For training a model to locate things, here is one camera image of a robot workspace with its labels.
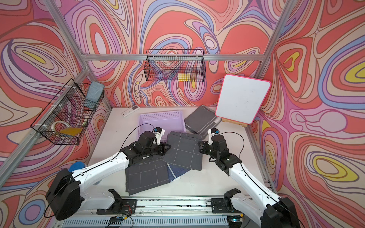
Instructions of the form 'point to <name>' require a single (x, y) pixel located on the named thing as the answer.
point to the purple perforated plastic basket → (170, 121)
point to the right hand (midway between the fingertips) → (199, 146)
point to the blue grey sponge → (94, 91)
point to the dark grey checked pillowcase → (184, 150)
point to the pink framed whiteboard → (241, 98)
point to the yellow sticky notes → (184, 77)
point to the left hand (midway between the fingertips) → (172, 147)
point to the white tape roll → (53, 124)
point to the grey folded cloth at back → (201, 120)
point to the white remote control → (130, 110)
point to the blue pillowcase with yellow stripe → (174, 172)
